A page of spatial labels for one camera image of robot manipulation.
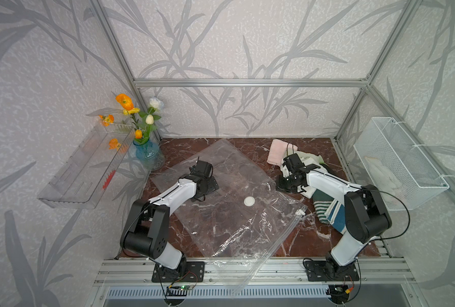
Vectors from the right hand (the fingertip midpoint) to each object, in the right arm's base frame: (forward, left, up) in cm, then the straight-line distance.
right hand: (274, 187), depth 92 cm
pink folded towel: (+24, -5, -1) cm, 25 cm away
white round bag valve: (-6, +13, -3) cm, 14 cm away
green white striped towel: (-8, -21, 0) cm, 22 cm away
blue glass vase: (+16, +64, +6) cm, 67 cm away
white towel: (-3, -16, -2) cm, 16 cm away
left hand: (0, +32, 0) cm, 32 cm away
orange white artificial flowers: (+24, +63, +23) cm, 71 cm away
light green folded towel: (+20, -23, -1) cm, 31 cm away
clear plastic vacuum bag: (-13, +15, -4) cm, 21 cm away
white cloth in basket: (-11, -42, +16) cm, 46 cm away
